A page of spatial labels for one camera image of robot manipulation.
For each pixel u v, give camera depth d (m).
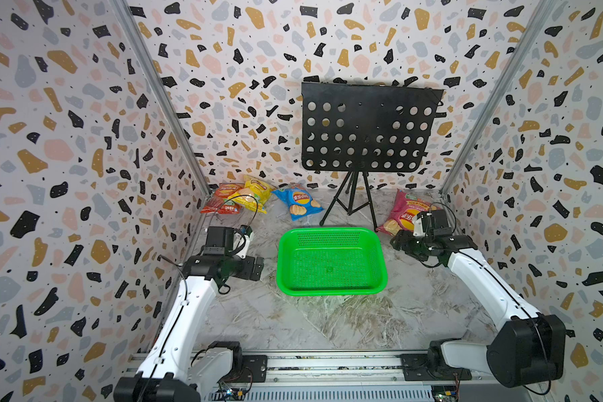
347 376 0.73
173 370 0.38
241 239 0.62
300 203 1.09
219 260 0.53
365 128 0.73
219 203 1.06
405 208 1.05
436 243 0.62
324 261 0.97
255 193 1.07
